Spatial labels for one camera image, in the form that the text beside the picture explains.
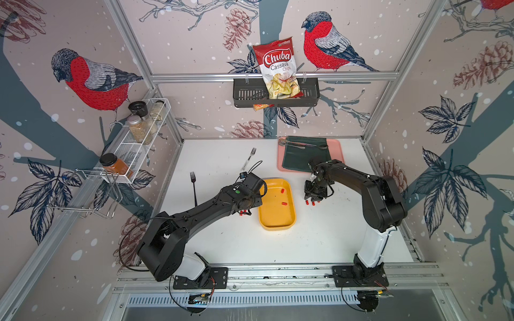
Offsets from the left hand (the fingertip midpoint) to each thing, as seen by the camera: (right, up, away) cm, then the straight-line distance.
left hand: (260, 196), depth 86 cm
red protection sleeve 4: (+23, -5, +8) cm, 25 cm away
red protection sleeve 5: (+25, -5, +7) cm, 27 cm away
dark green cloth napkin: (+23, +20, +31) cm, 44 cm away
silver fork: (-5, +19, +28) cm, 35 cm away
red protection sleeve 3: (-6, 0, -24) cm, 24 cm away
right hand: (+22, -2, +8) cm, 24 cm away
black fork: (-36, +5, +18) cm, 40 cm away
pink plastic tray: (+44, +22, +29) cm, 57 cm away
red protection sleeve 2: (+12, -5, +8) cm, 15 cm away
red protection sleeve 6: (+28, -4, +7) cm, 29 cm away
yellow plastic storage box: (+8, -8, +5) cm, 12 cm away
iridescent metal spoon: (+15, +26, +33) cm, 45 cm away
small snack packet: (-1, +40, +4) cm, 41 cm away
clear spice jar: (-45, +38, 0) cm, 59 cm away
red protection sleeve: (+11, 0, +12) cm, 16 cm away
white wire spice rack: (-44, +18, -18) cm, 51 cm away
